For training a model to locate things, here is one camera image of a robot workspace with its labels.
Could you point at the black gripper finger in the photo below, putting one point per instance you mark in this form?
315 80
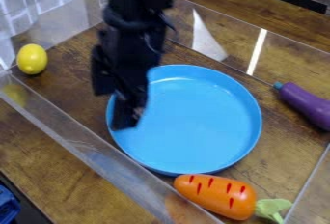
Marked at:
129 109
104 85

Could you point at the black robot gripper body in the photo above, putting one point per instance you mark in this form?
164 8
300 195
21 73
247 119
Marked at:
133 52

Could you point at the orange toy carrot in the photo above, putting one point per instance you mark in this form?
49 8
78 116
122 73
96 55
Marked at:
229 197

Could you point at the blue object at corner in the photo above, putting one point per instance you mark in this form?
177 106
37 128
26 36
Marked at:
10 206

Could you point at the clear acrylic barrier wall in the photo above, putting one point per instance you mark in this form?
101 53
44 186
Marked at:
289 166

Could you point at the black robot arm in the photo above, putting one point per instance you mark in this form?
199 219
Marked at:
136 15

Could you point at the purple toy eggplant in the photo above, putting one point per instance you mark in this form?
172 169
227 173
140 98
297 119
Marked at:
311 105

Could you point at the blue round plastic tray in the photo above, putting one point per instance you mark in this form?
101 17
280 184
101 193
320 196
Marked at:
201 125

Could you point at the yellow toy lemon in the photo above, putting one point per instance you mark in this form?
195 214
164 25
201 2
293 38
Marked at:
33 59

